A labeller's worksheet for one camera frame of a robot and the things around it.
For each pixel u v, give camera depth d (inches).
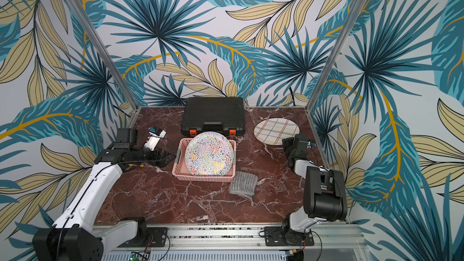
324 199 18.0
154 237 28.8
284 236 26.7
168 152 27.5
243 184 33.4
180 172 35.4
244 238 29.5
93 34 32.9
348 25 32.1
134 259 27.8
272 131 40.6
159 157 26.9
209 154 36.4
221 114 44.6
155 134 27.1
